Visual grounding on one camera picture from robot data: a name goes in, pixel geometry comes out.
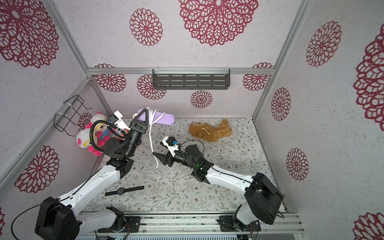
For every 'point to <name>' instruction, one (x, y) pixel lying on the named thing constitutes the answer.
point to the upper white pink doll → (101, 131)
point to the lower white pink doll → (83, 140)
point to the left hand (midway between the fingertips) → (147, 111)
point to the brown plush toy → (209, 133)
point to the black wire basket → (61, 119)
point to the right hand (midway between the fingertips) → (157, 146)
